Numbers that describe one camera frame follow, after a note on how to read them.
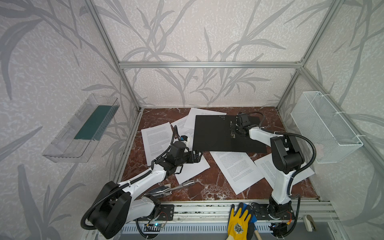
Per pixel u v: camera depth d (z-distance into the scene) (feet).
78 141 2.07
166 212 2.39
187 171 2.46
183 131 3.45
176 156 2.11
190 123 3.71
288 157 1.73
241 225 2.24
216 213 2.47
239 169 2.92
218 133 3.48
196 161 2.47
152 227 2.37
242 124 2.63
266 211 2.40
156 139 3.36
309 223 2.27
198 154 2.49
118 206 1.32
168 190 2.64
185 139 2.52
